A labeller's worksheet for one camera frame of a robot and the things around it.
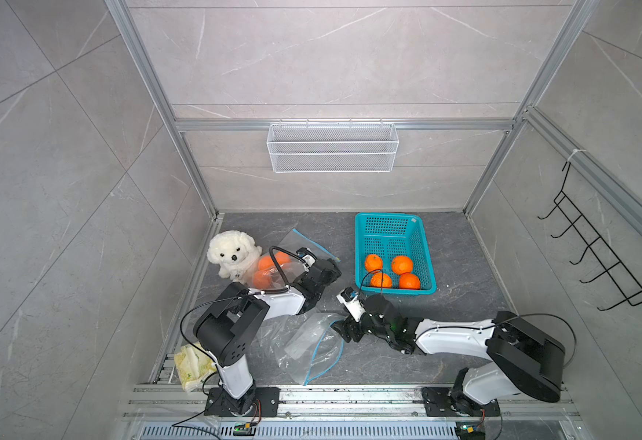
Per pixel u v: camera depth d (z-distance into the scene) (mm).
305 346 800
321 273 716
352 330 720
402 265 955
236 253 856
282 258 965
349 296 720
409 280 916
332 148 1007
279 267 714
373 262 978
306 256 829
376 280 913
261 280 885
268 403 729
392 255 980
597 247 673
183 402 745
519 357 429
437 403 722
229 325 472
